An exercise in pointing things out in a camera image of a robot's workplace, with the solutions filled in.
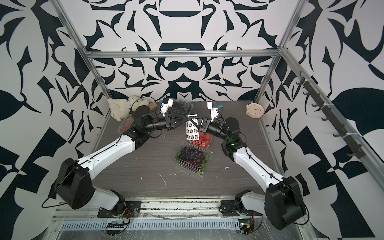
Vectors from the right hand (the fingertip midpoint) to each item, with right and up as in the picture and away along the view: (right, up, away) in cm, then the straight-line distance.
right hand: (189, 118), depth 67 cm
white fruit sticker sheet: (+1, -6, +1) cm, 6 cm away
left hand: (-1, +1, 0) cm, 1 cm away
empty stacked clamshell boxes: (-5, +8, +37) cm, 38 cm away
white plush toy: (-48, +6, +37) cm, 61 cm away
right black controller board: (+27, -50, +4) cm, 57 cm away
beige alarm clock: (+47, +6, +44) cm, 65 cm away
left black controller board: (-36, -53, +5) cm, 64 cm away
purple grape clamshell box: (+2, -22, +18) cm, 28 cm away
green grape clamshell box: (-43, -4, +33) cm, 54 cm away
